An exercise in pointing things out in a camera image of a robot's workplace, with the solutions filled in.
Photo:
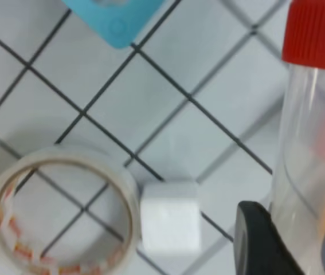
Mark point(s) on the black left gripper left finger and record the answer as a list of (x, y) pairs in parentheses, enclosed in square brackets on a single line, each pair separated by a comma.
[(265, 244)]

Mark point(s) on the red-capped clear test tube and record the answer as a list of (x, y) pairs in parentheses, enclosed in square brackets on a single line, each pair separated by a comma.
[(299, 175)]

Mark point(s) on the blue test tube rack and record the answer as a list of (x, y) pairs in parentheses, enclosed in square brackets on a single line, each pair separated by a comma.
[(117, 22)]

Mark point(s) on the white foam cube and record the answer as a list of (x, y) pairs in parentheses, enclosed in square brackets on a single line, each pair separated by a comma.
[(170, 218)]

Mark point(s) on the white tape roll left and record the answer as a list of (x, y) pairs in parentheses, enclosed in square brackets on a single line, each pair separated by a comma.
[(15, 248)]

